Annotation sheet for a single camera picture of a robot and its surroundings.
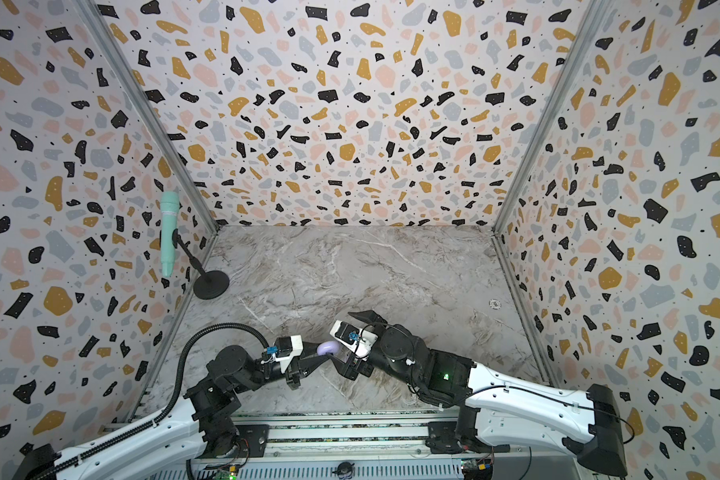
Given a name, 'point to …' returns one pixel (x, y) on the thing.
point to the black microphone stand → (209, 286)
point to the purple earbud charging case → (328, 347)
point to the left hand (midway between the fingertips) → (332, 348)
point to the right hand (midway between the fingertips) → (342, 327)
